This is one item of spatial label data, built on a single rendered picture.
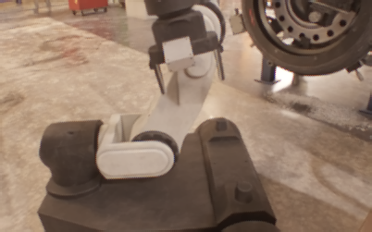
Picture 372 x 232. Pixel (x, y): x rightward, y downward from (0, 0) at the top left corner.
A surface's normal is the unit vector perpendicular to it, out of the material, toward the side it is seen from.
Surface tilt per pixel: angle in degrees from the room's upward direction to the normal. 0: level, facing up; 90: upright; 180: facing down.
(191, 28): 90
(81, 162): 90
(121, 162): 90
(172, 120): 90
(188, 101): 115
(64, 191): 0
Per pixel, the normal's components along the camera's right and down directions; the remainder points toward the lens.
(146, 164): 0.05, 0.46
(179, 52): -0.18, -0.51
